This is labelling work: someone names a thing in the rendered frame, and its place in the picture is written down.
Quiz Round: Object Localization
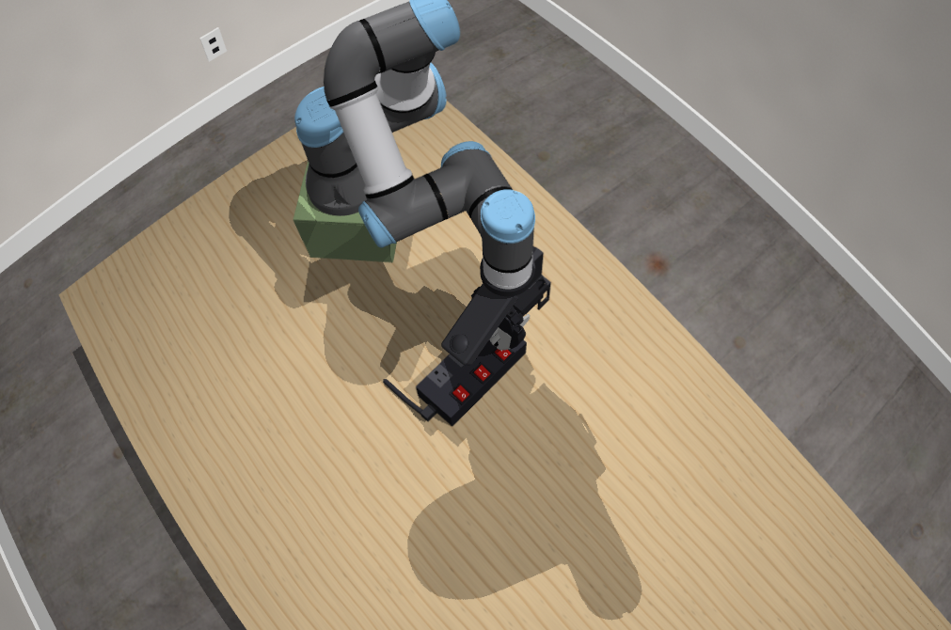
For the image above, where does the black power strip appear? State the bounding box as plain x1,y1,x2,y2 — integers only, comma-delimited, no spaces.
383,340,526,426

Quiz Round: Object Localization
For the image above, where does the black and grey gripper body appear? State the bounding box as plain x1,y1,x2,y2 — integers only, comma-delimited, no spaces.
480,246,551,334

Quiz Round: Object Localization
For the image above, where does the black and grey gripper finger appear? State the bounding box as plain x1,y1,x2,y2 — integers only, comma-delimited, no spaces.
496,314,530,351
471,293,499,346

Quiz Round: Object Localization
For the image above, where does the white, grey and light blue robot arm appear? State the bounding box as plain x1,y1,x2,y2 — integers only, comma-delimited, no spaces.
294,0,535,365

